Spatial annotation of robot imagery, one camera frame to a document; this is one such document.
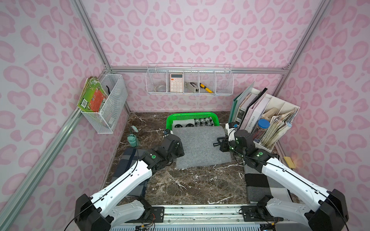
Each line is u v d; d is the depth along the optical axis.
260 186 0.80
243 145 0.57
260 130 0.86
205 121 1.05
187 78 1.01
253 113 0.86
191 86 0.98
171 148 0.57
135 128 0.84
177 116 1.11
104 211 0.39
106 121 0.73
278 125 0.82
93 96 0.72
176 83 0.95
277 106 0.94
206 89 0.98
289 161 0.95
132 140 0.95
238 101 0.84
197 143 0.77
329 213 0.38
